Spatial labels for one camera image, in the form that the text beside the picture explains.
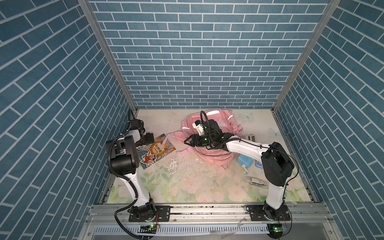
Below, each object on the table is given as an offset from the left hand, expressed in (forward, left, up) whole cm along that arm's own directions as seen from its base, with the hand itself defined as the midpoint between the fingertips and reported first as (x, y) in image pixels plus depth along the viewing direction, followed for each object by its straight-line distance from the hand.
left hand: (146, 139), depth 101 cm
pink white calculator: (-1, -71, +2) cm, 71 cm away
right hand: (-11, -28, +15) cm, 34 cm away
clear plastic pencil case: (-30, -68, +2) cm, 74 cm away
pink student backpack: (-17, -49, +5) cm, 52 cm away
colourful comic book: (-11, -5, 0) cm, 12 cm away
